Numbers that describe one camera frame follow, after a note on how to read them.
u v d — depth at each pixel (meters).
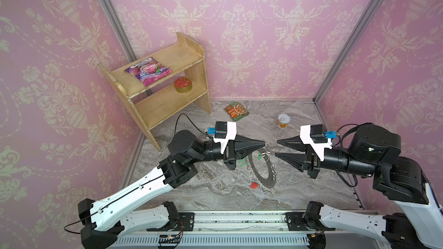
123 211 0.39
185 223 0.74
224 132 0.36
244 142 0.42
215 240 0.78
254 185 0.58
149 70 0.70
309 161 0.38
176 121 1.11
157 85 0.69
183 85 0.95
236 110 1.13
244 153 0.45
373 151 0.31
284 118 1.03
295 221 0.73
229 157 0.41
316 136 0.34
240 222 0.76
